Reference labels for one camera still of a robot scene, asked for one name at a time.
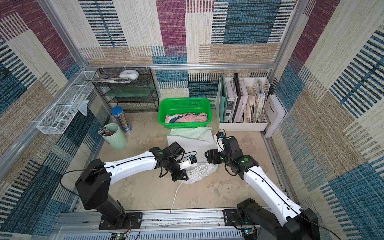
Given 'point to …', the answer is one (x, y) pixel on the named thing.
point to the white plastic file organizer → (241, 103)
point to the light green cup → (117, 140)
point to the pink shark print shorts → (201, 117)
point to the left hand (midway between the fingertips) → (187, 176)
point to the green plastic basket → (185, 113)
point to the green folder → (223, 100)
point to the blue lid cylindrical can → (117, 111)
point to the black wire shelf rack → (130, 89)
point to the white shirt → (195, 141)
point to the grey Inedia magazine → (274, 112)
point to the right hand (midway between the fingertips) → (211, 151)
